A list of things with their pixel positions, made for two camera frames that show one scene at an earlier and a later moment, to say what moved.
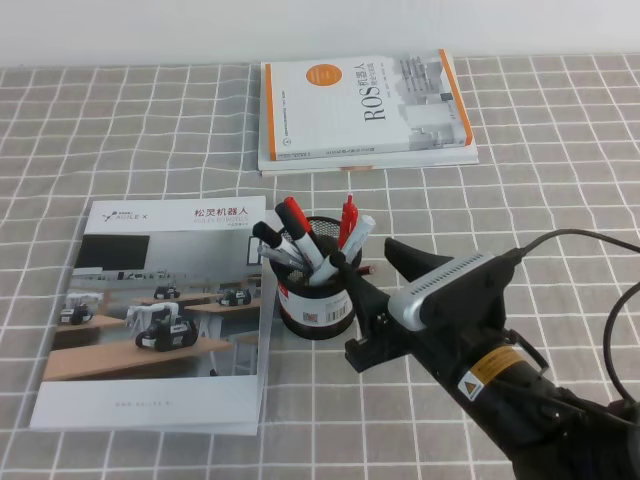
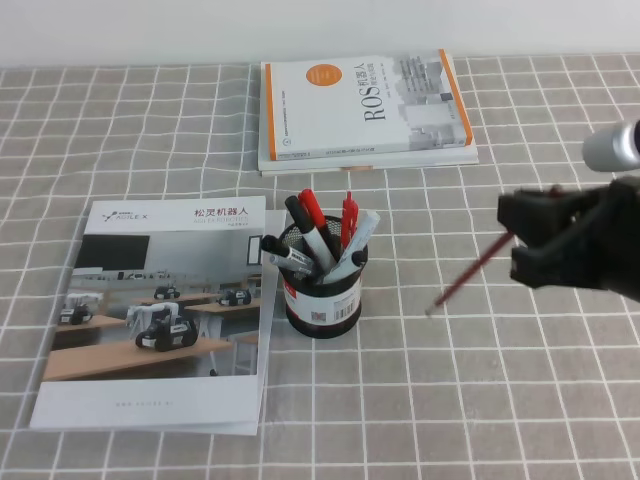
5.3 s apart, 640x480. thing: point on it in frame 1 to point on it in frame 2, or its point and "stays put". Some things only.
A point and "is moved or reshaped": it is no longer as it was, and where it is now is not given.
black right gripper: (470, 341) to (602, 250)
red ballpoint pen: (349, 221) stays put
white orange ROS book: (363, 105) stays put
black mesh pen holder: (321, 310) is moved or reshaped
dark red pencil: (364, 270) is moved or reshaped
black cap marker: (298, 235) to (316, 239)
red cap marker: (299, 214) to (308, 198)
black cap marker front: (330, 265) to (349, 262)
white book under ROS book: (347, 163) stays put
